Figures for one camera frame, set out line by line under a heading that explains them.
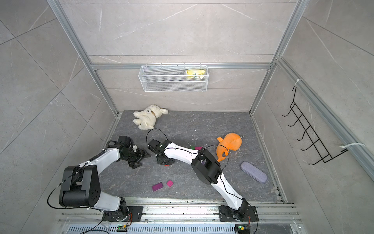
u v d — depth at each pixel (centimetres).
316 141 62
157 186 82
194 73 85
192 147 61
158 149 69
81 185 48
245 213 65
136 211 73
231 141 93
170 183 84
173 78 101
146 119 104
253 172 85
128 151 80
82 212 74
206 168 54
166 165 90
